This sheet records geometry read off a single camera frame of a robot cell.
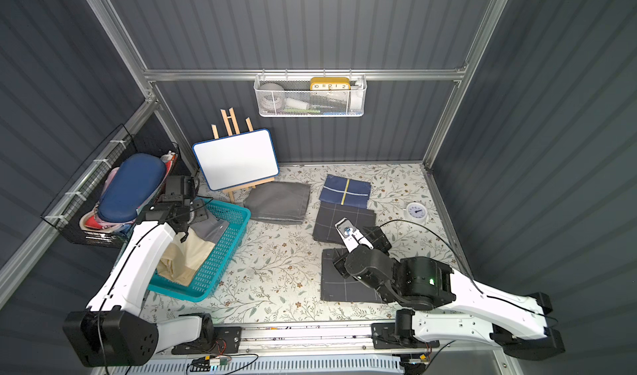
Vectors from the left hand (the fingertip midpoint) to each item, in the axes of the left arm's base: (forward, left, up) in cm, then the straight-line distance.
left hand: (189, 211), depth 78 cm
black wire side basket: (-9, +21, +12) cm, 26 cm away
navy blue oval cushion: (0, +12, +12) cm, 17 cm away
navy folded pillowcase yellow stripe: (+23, -53, -20) cm, 61 cm away
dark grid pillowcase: (+12, -45, -21) cm, 51 cm away
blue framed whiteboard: (+24, -10, -1) cm, 26 cm away
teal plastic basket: (-6, -4, -23) cm, 24 cm away
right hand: (-14, -51, +7) cm, 53 cm away
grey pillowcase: (+17, -24, -18) cm, 34 cm away
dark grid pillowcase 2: (-18, -47, -19) cm, 54 cm away
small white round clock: (+11, -81, -18) cm, 83 cm away
